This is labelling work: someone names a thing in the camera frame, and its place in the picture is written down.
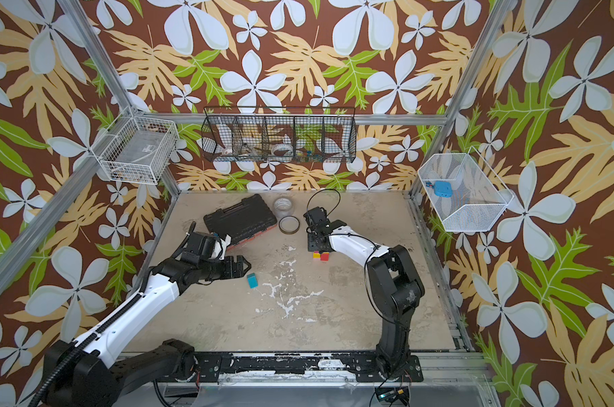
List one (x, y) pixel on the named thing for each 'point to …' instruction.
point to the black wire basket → (275, 134)
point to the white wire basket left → (136, 149)
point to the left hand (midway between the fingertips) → (240, 263)
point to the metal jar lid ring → (288, 225)
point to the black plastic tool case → (242, 220)
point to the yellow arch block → (316, 255)
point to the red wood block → (325, 256)
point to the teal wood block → (252, 281)
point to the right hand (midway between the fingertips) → (317, 242)
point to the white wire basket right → (478, 197)
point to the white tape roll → (282, 149)
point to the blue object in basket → (441, 188)
